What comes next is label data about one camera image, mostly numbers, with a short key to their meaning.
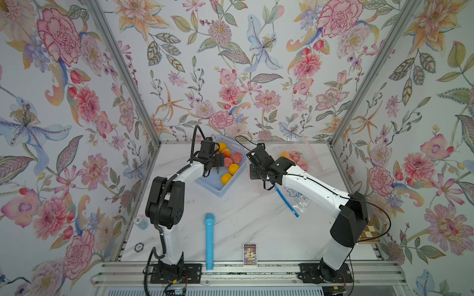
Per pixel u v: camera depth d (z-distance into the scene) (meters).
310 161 1.11
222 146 1.14
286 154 1.07
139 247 0.81
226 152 1.10
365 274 0.77
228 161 1.06
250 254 0.78
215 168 1.06
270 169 0.58
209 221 0.86
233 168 1.03
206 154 0.77
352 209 0.47
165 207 0.52
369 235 0.82
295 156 1.07
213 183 1.01
